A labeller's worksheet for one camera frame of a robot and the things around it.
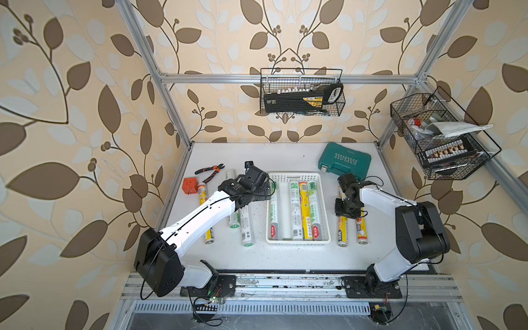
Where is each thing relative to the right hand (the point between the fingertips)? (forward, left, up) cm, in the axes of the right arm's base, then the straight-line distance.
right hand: (341, 213), depth 92 cm
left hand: (+3, +36, +17) cm, 40 cm away
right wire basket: (+27, -29, +33) cm, 51 cm away
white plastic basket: (+3, +26, 0) cm, 26 cm away
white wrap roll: (0, +21, +4) cm, 21 cm away
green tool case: (+28, -5, +4) cm, 29 cm away
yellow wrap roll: (-9, +17, +3) cm, 20 cm away
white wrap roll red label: (-5, +31, +3) cm, 31 cm away
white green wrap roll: (0, +13, +4) cm, 13 cm away
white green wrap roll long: (-7, +43, +4) cm, 43 cm away
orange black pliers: (+28, +61, +2) cm, 67 cm away
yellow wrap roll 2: (-6, +2, +2) cm, 7 cm away
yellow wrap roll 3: (-8, -6, +3) cm, 10 cm away
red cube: (+15, +70, +5) cm, 72 cm away
